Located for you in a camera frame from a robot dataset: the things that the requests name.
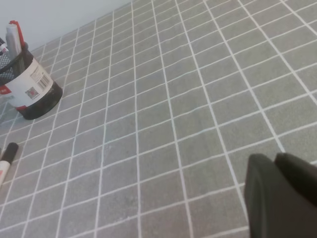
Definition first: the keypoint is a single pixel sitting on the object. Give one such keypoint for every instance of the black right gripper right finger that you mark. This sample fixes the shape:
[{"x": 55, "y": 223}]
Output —
[{"x": 301, "y": 175}]

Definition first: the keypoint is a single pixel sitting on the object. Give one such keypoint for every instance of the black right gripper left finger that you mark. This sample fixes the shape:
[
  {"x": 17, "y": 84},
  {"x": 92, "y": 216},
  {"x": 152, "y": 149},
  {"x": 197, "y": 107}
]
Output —
[{"x": 275, "y": 209}]

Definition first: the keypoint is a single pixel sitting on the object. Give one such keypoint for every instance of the black mesh pen holder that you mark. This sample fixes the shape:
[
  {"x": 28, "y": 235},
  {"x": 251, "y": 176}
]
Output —
[{"x": 26, "y": 85}]

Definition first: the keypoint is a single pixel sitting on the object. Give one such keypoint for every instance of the grey paint marker in holder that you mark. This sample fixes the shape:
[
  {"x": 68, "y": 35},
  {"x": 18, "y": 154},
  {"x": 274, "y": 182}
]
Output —
[{"x": 13, "y": 41}]

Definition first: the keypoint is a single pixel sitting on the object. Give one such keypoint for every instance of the black marker in holder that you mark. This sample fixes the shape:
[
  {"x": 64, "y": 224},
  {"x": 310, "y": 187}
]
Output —
[{"x": 3, "y": 48}]

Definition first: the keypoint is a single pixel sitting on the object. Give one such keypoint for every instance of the red capped pen in holder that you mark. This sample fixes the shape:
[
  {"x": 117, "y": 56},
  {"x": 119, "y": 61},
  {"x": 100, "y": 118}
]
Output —
[{"x": 22, "y": 43}]

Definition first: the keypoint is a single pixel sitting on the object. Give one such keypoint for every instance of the black capped white marker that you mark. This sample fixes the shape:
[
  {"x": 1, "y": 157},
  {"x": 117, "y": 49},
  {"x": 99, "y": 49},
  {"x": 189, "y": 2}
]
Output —
[{"x": 7, "y": 160}]

